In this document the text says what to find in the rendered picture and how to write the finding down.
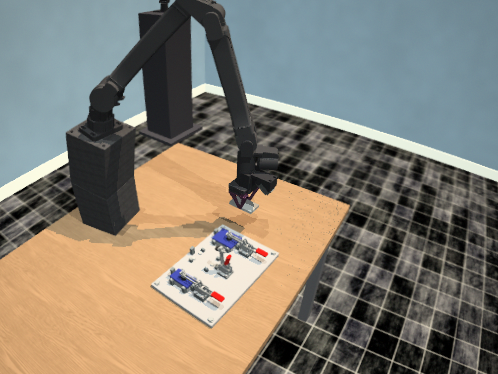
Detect blue flat plate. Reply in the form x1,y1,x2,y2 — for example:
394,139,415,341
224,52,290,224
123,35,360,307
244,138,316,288
212,228,242,251

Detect blue rectangular block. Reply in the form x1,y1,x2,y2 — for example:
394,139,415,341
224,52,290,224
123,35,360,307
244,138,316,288
170,268,193,292

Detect toggle clamp with red handle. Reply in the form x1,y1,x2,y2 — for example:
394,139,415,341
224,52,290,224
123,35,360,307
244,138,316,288
226,231,268,258

